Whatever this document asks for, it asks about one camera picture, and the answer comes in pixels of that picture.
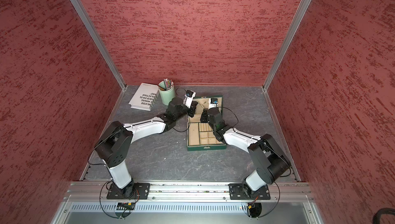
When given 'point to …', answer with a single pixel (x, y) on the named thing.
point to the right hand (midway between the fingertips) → (203, 112)
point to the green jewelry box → (200, 135)
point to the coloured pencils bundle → (167, 84)
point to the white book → (145, 96)
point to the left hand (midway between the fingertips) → (196, 104)
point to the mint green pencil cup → (166, 95)
